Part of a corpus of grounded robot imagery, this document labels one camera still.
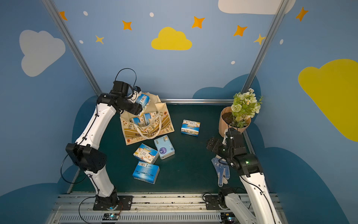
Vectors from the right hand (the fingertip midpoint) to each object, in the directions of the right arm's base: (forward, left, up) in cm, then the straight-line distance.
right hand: (215, 143), depth 72 cm
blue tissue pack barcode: (+22, +42, +9) cm, 48 cm away
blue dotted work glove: (-6, -8, -23) cm, 25 cm away
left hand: (+20, +45, +5) cm, 50 cm away
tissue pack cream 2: (+25, +44, -11) cm, 52 cm away
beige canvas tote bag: (+23, +39, -13) cm, 47 cm away
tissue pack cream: (-1, +40, -16) cm, 43 cm away
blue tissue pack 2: (+20, +50, -10) cm, 55 cm away
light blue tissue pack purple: (+5, +29, -18) cm, 35 cm away
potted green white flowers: (+25, -20, +4) cm, 32 cm away
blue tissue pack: (-12, +37, -16) cm, 42 cm away
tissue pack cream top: (+22, +12, -17) cm, 30 cm away
